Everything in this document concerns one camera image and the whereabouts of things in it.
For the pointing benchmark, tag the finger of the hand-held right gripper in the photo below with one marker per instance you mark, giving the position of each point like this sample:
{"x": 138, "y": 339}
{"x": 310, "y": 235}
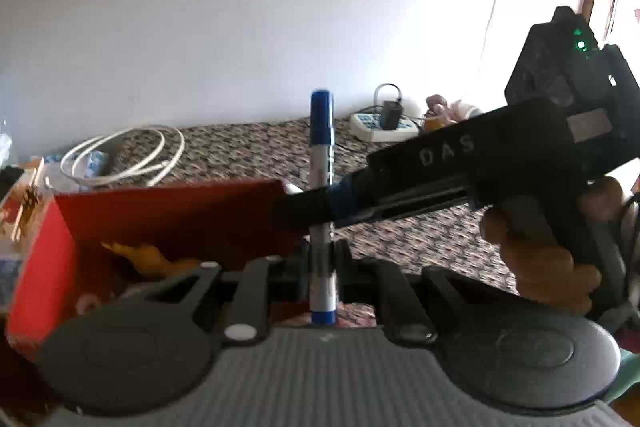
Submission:
{"x": 300, "y": 212}

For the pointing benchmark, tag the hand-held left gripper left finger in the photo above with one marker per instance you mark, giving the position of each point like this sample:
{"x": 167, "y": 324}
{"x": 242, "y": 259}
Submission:
{"x": 292, "y": 279}

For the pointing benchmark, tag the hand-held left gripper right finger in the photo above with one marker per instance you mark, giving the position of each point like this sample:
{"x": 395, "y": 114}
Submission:
{"x": 342, "y": 268}

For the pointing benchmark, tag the blue marker pen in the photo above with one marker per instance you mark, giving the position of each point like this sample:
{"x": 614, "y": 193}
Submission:
{"x": 322, "y": 122}

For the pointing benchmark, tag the red cardboard box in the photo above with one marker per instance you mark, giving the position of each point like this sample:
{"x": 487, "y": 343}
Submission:
{"x": 165, "y": 212}

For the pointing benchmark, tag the yellow toy animal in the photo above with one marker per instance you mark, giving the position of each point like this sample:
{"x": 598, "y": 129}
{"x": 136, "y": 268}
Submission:
{"x": 145, "y": 257}

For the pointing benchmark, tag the person's right hand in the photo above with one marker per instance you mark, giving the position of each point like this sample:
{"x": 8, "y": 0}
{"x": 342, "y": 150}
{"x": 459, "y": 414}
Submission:
{"x": 540, "y": 267}

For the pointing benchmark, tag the pink plush toy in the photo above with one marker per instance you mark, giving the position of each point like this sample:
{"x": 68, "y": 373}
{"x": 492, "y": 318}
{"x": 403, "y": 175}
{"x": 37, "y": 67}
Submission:
{"x": 440, "y": 104}

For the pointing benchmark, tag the patterned tablecloth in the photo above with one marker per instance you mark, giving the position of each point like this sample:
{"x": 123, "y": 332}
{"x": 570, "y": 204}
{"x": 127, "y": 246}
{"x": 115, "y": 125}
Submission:
{"x": 240, "y": 157}

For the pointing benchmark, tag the white power strip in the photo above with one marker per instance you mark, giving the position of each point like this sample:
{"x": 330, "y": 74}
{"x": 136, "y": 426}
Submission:
{"x": 367, "y": 124}

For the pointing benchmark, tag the black charger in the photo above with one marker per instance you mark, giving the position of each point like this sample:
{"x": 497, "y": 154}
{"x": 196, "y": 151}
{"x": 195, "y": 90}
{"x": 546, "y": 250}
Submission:
{"x": 391, "y": 117}

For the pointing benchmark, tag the blue and white packet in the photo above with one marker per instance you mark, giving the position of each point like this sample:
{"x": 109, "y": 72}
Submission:
{"x": 92, "y": 164}

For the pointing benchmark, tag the green plastic stool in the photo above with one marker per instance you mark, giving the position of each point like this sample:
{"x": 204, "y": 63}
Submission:
{"x": 627, "y": 372}

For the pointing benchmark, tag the small wooden piece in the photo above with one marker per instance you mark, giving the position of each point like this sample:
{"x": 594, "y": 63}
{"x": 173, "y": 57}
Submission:
{"x": 32, "y": 202}

